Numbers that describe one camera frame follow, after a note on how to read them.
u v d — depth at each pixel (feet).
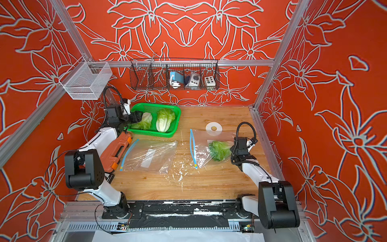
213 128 3.48
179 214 2.39
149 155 2.93
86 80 3.03
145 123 3.24
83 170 1.51
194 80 2.96
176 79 2.78
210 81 3.10
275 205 1.35
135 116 2.67
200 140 3.29
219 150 2.80
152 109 3.63
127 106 2.64
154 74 3.28
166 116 3.38
